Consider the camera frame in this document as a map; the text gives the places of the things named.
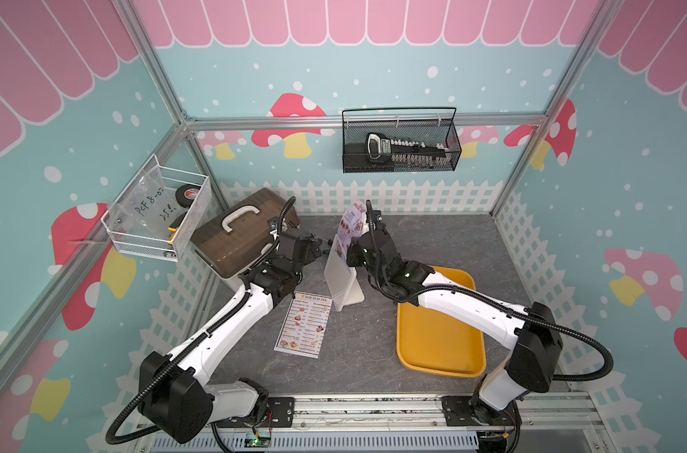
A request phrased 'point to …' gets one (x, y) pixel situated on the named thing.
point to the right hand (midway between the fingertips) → (349, 239)
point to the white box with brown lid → (238, 240)
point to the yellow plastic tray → (432, 343)
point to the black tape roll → (186, 193)
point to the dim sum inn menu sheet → (305, 327)
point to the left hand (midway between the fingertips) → (300, 248)
